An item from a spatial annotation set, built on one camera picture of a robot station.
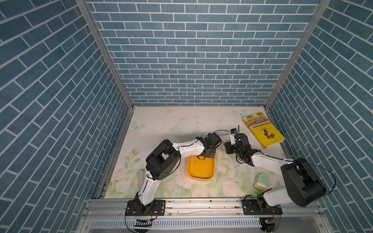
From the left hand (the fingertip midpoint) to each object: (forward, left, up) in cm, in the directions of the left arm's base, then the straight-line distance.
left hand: (213, 155), depth 93 cm
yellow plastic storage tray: (-10, +8, +2) cm, 13 cm away
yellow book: (+16, -38, +3) cm, 42 cm away
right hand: (+6, -9, +5) cm, 12 cm away
